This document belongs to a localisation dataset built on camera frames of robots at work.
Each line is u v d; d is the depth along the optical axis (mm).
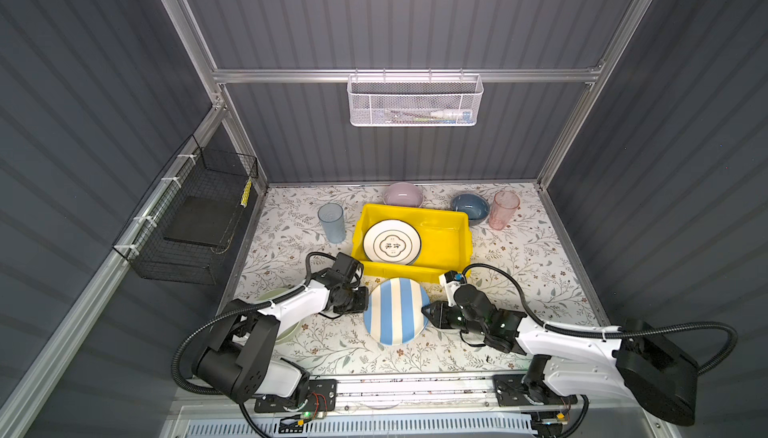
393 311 849
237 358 428
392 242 996
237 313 451
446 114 896
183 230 716
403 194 1127
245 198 821
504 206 1007
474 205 1094
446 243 996
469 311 638
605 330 474
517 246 1022
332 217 911
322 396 722
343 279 708
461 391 754
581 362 502
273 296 497
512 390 726
